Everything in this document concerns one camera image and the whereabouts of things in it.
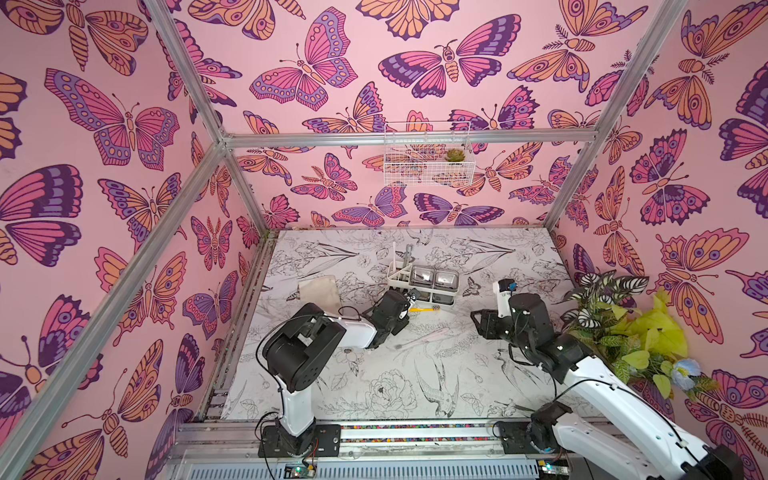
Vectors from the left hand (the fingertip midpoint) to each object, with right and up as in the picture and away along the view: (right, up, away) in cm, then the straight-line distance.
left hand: (401, 305), depth 98 cm
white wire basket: (+5, +49, 0) cm, 50 cm away
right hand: (+21, +1, -18) cm, 27 cm away
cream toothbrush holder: (0, +9, -1) cm, 9 cm away
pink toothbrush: (-2, +13, 0) cm, 13 cm away
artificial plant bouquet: (+51, -3, -33) cm, 61 cm away
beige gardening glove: (-26, +4, +5) cm, 27 cm away
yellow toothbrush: (+11, -1, 0) cm, 11 cm away
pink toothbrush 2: (+7, -9, -6) cm, 13 cm away
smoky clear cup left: (+8, +9, +11) cm, 16 cm away
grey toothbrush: (+3, +17, +15) cm, 23 cm away
